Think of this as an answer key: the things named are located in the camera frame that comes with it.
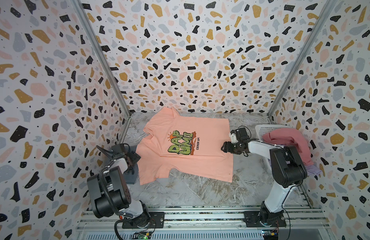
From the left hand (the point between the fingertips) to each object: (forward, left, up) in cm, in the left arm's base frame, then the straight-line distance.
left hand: (133, 158), depth 91 cm
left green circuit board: (-39, -12, -4) cm, 41 cm away
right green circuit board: (-40, -73, -4) cm, 83 cm away
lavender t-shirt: (-13, -101, +7) cm, 102 cm away
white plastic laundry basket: (+19, -85, +3) cm, 87 cm away
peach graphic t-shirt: (+9, -31, -4) cm, 33 cm away
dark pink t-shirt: (+6, -92, +13) cm, 93 cm away
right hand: (+8, -57, 0) cm, 58 cm away
